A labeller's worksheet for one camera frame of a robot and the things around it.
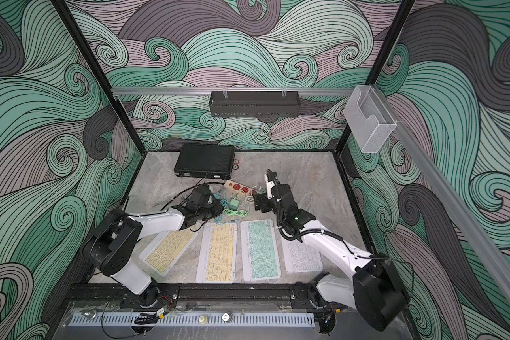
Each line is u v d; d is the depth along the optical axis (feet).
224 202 3.20
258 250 2.75
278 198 1.94
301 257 2.67
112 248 1.48
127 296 2.39
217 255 2.71
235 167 3.73
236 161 3.83
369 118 2.57
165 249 2.75
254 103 3.18
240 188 3.31
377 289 1.28
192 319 2.29
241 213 3.04
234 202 3.19
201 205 2.43
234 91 3.09
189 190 3.40
